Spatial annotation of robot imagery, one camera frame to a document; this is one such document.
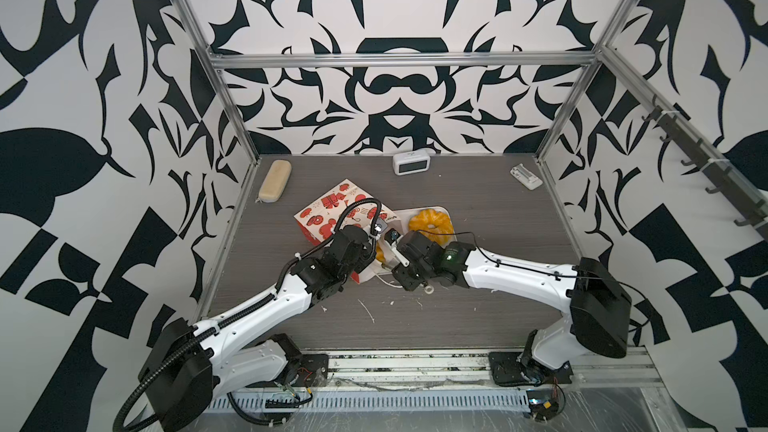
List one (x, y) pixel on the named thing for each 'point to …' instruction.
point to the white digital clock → (411, 162)
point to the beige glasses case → (275, 181)
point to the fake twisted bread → (379, 254)
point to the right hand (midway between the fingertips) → (400, 267)
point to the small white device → (524, 175)
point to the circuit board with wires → (546, 404)
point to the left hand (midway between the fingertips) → (363, 229)
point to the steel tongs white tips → (405, 262)
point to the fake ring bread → (437, 224)
